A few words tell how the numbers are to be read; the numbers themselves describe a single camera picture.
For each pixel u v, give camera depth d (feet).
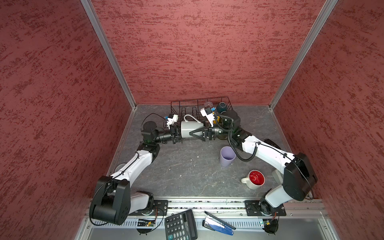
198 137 2.14
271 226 2.31
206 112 2.08
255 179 2.67
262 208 2.20
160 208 2.43
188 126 2.16
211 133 2.08
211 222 2.27
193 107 4.02
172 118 2.38
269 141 3.28
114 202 1.33
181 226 2.23
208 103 3.55
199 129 2.10
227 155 2.53
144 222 2.38
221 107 3.40
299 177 1.43
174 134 2.15
